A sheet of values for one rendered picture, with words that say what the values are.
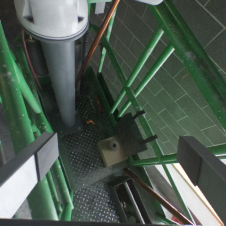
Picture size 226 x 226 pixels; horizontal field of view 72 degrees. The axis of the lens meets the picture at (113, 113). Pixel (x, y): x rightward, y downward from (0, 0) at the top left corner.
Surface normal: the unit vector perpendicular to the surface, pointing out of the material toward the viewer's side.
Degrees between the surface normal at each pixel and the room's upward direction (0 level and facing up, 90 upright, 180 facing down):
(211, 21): 90
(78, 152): 0
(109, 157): 0
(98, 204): 0
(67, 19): 68
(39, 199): 9
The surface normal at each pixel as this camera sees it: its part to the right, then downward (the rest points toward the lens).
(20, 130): 0.36, -0.39
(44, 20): 0.02, 0.74
